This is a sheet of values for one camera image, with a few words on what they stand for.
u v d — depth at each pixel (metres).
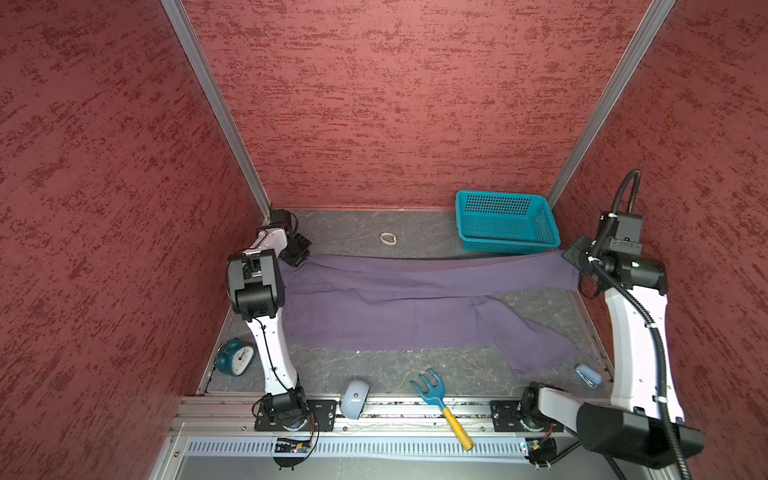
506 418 0.74
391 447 0.77
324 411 0.74
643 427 0.36
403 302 0.95
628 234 0.50
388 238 1.10
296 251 0.91
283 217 0.87
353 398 0.69
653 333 0.40
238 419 0.75
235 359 0.78
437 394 0.76
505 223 1.18
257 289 0.59
